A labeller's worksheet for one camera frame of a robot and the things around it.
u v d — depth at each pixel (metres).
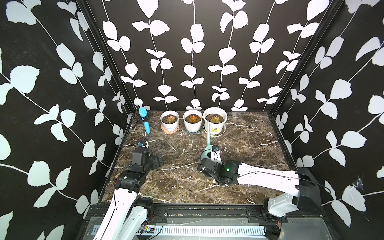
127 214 0.47
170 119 1.04
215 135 1.05
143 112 0.91
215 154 0.66
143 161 0.56
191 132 1.07
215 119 1.01
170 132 1.07
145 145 0.68
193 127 1.02
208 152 0.78
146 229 0.70
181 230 0.70
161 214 0.73
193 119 1.04
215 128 1.01
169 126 1.04
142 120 0.96
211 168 0.56
